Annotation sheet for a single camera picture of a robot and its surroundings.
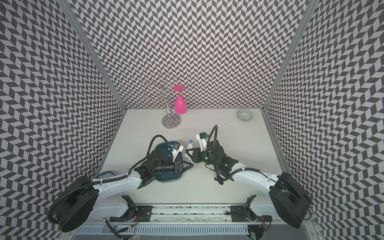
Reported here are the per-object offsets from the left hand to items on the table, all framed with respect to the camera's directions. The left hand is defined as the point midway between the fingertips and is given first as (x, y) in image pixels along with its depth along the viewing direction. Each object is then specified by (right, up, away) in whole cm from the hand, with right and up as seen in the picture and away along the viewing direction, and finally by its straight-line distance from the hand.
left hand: (191, 166), depth 75 cm
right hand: (-3, +6, +2) cm, 7 cm away
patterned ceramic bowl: (+38, +28, +37) cm, 60 cm away
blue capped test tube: (0, +12, 0) cm, 12 cm away
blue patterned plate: (-47, -6, +6) cm, 48 cm away
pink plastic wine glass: (-8, +33, +16) cm, 38 cm away
